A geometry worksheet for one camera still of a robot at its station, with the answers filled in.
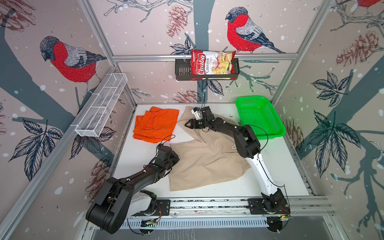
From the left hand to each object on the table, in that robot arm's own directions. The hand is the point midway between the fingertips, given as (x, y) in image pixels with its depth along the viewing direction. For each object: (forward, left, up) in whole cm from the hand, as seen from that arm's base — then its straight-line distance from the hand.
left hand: (179, 155), depth 88 cm
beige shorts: (+2, -19, -4) cm, 20 cm away
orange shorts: (+26, +20, -4) cm, 33 cm away
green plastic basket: (+37, -61, -4) cm, 72 cm away
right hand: (+21, -3, -1) cm, 21 cm away
